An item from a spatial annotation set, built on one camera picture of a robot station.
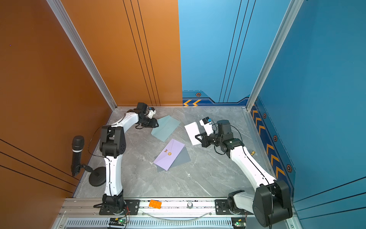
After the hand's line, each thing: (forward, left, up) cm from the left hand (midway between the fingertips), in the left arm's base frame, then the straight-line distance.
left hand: (156, 122), depth 106 cm
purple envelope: (-26, -11, -2) cm, 29 cm away
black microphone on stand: (-39, +28, -1) cm, 48 cm away
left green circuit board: (-61, +11, -5) cm, 62 cm away
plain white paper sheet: (-21, -27, +20) cm, 39 cm away
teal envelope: (0, -8, -3) cm, 8 cm away
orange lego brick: (-53, -8, -2) cm, 53 cm away
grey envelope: (-26, -21, -3) cm, 33 cm away
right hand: (-22, -30, +16) cm, 40 cm away
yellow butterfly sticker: (-22, -10, -2) cm, 24 cm away
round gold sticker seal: (-24, -12, -1) cm, 27 cm away
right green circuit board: (-60, -50, -4) cm, 78 cm away
